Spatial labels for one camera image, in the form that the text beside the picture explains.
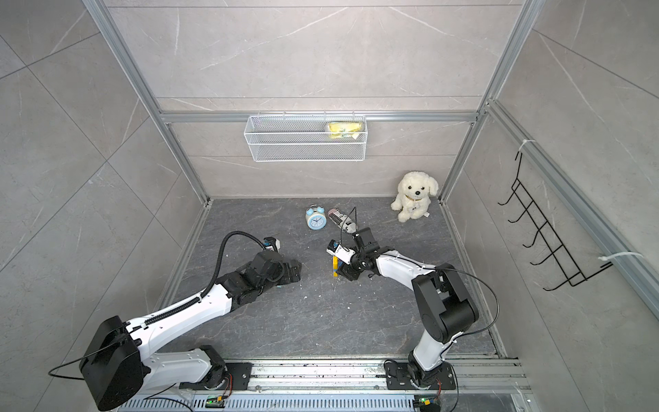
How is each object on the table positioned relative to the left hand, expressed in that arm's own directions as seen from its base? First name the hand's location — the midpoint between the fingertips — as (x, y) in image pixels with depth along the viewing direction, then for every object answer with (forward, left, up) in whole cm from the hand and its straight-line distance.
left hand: (293, 263), depth 83 cm
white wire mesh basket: (+48, -4, +17) cm, 51 cm away
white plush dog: (+29, -48, -3) cm, 56 cm away
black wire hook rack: (-13, -69, +20) cm, 73 cm away
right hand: (+5, -18, -9) cm, 21 cm away
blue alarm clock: (+25, -7, -7) cm, 27 cm away
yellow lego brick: (+1, -14, -6) cm, 15 cm away
